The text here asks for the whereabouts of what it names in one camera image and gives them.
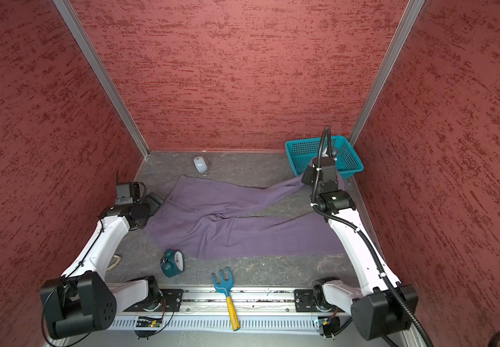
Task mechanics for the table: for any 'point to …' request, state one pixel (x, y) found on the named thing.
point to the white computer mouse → (200, 165)
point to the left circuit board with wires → (147, 327)
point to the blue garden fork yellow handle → (225, 286)
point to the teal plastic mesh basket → (300, 154)
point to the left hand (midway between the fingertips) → (158, 210)
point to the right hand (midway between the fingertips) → (310, 171)
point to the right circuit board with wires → (330, 324)
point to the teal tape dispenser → (172, 263)
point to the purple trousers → (223, 220)
